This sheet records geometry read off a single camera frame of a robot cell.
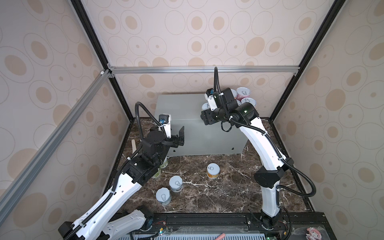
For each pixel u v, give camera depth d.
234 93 0.76
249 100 0.73
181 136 0.59
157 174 0.89
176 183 0.81
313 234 0.69
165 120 0.53
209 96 0.63
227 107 0.51
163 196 0.77
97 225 0.38
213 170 0.86
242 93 0.77
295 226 0.74
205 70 1.30
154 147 0.45
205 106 0.68
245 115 0.48
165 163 0.90
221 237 0.69
